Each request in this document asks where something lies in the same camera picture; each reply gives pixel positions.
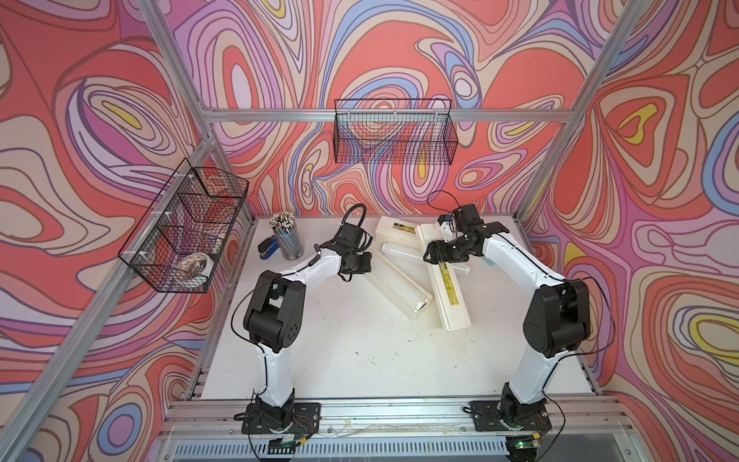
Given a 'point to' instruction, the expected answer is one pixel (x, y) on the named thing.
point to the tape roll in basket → (196, 263)
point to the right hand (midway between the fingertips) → (437, 262)
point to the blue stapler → (267, 246)
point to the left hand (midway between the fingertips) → (371, 266)
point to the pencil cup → (287, 235)
